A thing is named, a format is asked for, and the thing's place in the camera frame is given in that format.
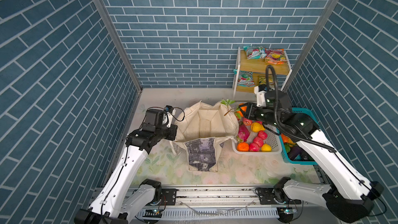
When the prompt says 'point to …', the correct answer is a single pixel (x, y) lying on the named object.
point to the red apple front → (254, 147)
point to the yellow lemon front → (266, 148)
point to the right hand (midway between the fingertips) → (239, 105)
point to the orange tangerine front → (243, 146)
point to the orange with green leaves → (238, 113)
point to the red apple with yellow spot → (246, 122)
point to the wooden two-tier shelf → (245, 68)
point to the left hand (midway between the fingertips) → (176, 127)
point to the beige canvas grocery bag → (204, 128)
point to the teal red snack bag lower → (245, 78)
